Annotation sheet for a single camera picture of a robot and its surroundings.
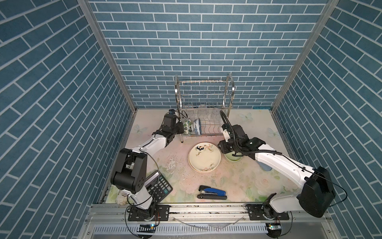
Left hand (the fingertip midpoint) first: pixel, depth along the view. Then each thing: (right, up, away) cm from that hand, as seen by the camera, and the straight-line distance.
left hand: (182, 124), depth 93 cm
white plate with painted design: (+14, -21, -1) cm, 25 cm away
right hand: (+22, -10, -10) cm, 26 cm away
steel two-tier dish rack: (+14, +13, +12) cm, 23 cm away
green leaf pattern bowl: (+4, -2, -2) cm, 5 cm away
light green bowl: (+32, -21, -5) cm, 38 cm away
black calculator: (-12, -34, -13) cm, 38 cm away
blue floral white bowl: (+9, -2, 0) cm, 10 cm away
